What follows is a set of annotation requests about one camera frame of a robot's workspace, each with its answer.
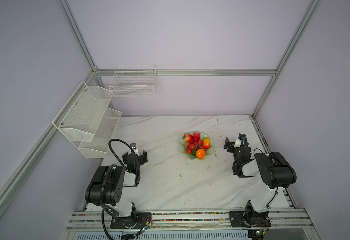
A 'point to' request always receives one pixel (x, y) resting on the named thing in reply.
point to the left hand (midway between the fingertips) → (135, 152)
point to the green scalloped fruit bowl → (183, 146)
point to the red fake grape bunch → (192, 147)
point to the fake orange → (200, 153)
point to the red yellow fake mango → (206, 143)
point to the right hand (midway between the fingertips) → (233, 137)
